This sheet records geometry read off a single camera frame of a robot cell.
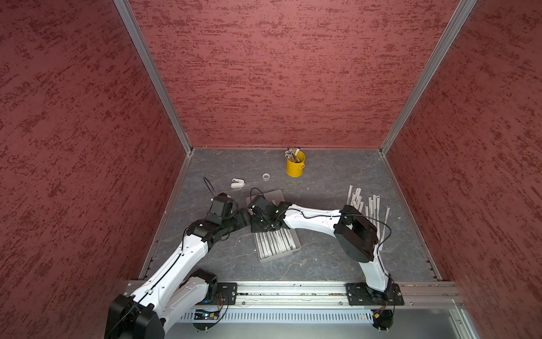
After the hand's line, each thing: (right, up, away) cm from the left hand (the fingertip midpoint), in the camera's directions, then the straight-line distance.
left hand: (242, 223), depth 82 cm
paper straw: (+6, -9, +1) cm, 11 cm away
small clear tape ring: (+8, +19, +28) cm, 34 cm away
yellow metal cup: (+23, +21, +22) cm, 38 cm away
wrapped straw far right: (+61, -4, +9) cm, 62 cm away
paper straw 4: (+12, -9, +3) cm, 15 cm away
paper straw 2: (+7, -9, +4) cm, 12 cm away
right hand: (+4, -5, +5) cm, 8 cm away
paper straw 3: (+10, -10, +3) cm, 14 cm away
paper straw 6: (+16, -8, +4) cm, 18 cm away
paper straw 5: (+15, -9, +3) cm, 17 cm away
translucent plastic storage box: (+11, +9, +15) cm, 21 cm away
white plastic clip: (-6, +14, +21) cm, 26 cm away
